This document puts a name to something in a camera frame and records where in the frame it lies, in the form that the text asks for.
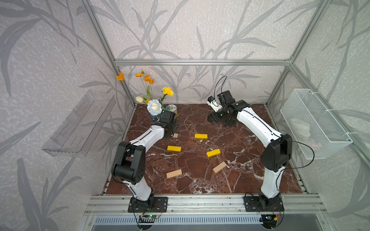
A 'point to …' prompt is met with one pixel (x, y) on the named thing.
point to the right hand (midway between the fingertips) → (213, 114)
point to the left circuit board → (152, 216)
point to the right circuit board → (269, 218)
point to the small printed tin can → (173, 108)
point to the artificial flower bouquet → (154, 107)
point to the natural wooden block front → (174, 173)
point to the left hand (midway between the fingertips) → (175, 127)
